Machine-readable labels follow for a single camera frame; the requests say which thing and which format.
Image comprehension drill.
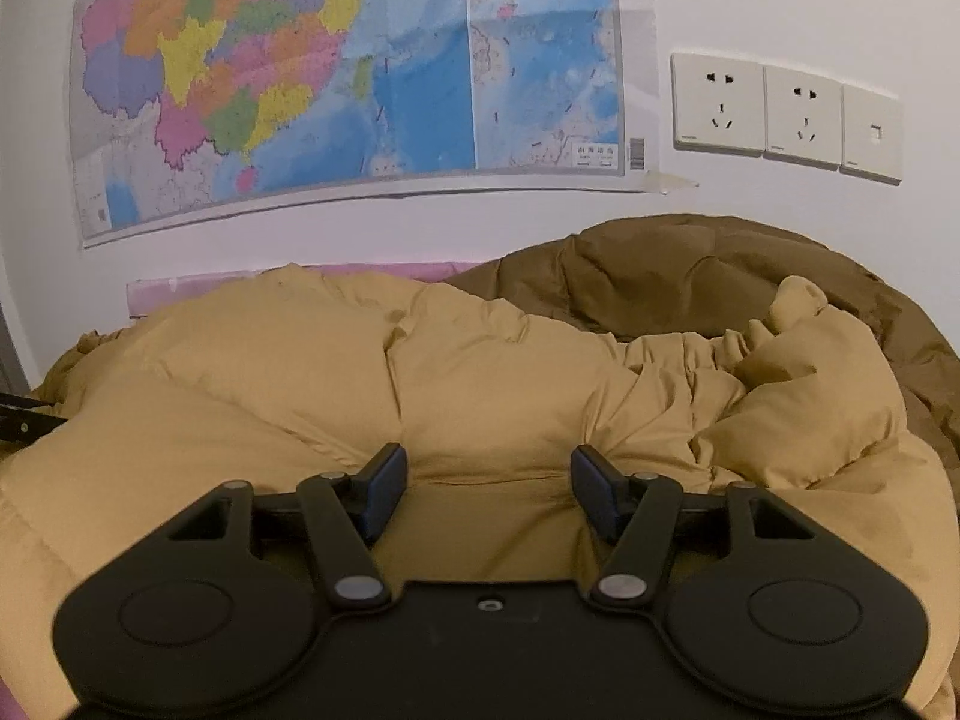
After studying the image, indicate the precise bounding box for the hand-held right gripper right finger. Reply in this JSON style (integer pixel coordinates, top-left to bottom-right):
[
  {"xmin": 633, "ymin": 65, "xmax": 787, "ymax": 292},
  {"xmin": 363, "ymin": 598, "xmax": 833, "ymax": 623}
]
[{"xmin": 570, "ymin": 442, "xmax": 822, "ymax": 611}]

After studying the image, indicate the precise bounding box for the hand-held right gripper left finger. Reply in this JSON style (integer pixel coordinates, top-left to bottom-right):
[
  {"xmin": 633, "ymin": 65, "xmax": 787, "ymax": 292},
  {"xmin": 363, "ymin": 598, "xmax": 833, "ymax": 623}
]
[{"xmin": 150, "ymin": 441, "xmax": 410, "ymax": 611}]

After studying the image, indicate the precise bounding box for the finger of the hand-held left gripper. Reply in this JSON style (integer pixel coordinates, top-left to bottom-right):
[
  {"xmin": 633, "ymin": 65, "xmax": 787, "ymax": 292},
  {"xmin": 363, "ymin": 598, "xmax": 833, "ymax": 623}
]
[{"xmin": 0, "ymin": 390, "xmax": 70, "ymax": 446}]

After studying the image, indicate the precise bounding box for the tan puffer jacket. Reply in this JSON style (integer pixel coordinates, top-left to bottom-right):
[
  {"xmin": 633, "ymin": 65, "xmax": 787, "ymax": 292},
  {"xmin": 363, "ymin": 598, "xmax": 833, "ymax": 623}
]
[{"xmin": 0, "ymin": 214, "xmax": 960, "ymax": 720}]

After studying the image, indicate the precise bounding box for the pink bed sheet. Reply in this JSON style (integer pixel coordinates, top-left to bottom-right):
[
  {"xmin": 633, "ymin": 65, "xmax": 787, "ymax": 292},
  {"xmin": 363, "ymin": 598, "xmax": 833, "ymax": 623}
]
[{"xmin": 0, "ymin": 261, "xmax": 470, "ymax": 720}]

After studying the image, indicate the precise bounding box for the white wall socket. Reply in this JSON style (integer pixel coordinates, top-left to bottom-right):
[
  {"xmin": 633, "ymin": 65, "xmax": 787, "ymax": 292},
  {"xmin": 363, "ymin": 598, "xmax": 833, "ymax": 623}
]
[
  {"xmin": 763, "ymin": 64, "xmax": 845, "ymax": 171},
  {"xmin": 670, "ymin": 51, "xmax": 767, "ymax": 156}
]

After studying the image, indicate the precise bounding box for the colourful wall map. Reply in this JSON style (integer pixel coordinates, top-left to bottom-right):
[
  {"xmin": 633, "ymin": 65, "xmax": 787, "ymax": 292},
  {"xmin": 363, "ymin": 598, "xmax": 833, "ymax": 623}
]
[{"xmin": 69, "ymin": 0, "xmax": 665, "ymax": 250}]

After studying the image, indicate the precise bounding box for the small white wall plate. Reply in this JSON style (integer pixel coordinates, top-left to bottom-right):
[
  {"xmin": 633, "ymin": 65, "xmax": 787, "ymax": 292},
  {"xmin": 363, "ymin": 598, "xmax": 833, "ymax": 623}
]
[{"xmin": 838, "ymin": 82, "xmax": 905, "ymax": 186}]

